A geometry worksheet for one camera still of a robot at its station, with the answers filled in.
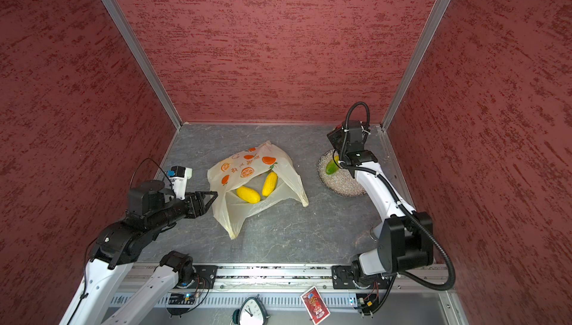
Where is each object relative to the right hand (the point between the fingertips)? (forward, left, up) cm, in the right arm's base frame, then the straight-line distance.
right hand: (329, 134), depth 85 cm
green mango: (-2, -3, -20) cm, 21 cm away
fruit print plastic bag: (-9, +32, -8) cm, 34 cm away
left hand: (-27, +41, 0) cm, 49 cm away
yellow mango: (-15, +34, -19) cm, 42 cm away
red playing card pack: (-53, +9, -22) cm, 58 cm away
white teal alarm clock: (-54, +28, -19) cm, 64 cm away
